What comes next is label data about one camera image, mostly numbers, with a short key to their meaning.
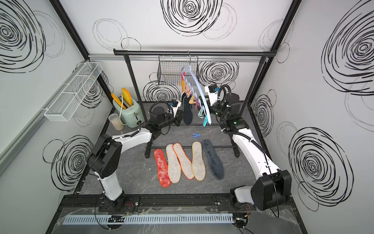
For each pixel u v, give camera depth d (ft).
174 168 2.77
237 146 3.07
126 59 1.81
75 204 2.48
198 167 2.77
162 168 2.79
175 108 2.43
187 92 2.38
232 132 1.77
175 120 2.52
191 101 2.20
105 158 1.57
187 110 2.71
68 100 2.45
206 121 1.75
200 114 1.99
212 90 1.96
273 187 1.27
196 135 3.26
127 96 3.17
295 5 2.33
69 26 2.53
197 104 2.00
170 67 3.18
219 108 2.03
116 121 3.17
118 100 3.15
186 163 2.85
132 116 3.12
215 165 2.84
